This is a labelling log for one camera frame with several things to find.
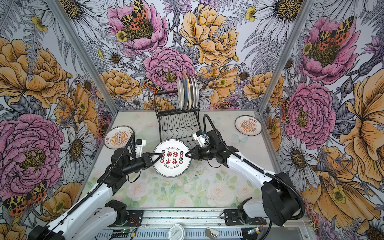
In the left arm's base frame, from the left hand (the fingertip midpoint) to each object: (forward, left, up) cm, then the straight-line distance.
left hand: (162, 159), depth 77 cm
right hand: (0, -13, 0) cm, 13 cm away
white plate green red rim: (+31, -16, +18) cm, 40 cm away
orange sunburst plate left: (+26, +36, -16) cm, 47 cm away
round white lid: (-29, -8, -10) cm, 32 cm away
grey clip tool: (-30, -24, -14) cm, 41 cm away
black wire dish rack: (+36, -2, -15) cm, 39 cm away
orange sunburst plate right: (+35, -56, -15) cm, 68 cm away
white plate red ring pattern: (-1, -7, 0) cm, 7 cm away
